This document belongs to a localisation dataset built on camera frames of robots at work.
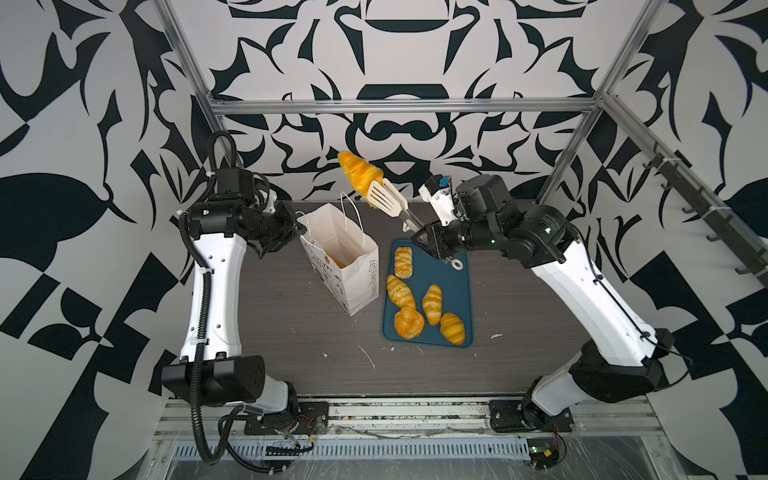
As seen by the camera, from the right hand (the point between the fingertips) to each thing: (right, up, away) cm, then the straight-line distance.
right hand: (415, 235), depth 61 cm
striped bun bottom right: (+13, -26, +24) cm, 37 cm away
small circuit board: (+31, -51, +10) cm, 60 cm away
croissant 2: (+8, -20, +28) cm, 36 cm away
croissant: (-2, -17, +30) cm, 35 cm away
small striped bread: (0, -9, +36) cm, 37 cm away
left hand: (-25, +3, +9) cm, 26 cm away
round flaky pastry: (0, -24, +24) cm, 34 cm away
